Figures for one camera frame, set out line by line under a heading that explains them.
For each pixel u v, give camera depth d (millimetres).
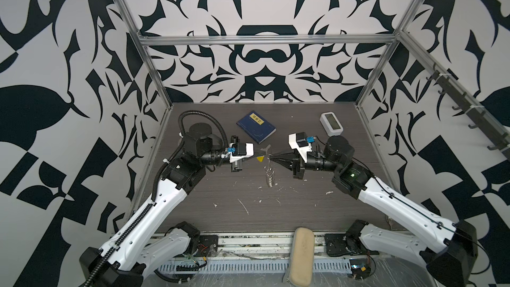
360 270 709
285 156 591
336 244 743
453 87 645
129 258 382
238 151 470
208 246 729
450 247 388
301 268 680
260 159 625
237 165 540
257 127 1092
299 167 552
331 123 1051
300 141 520
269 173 623
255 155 595
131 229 400
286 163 594
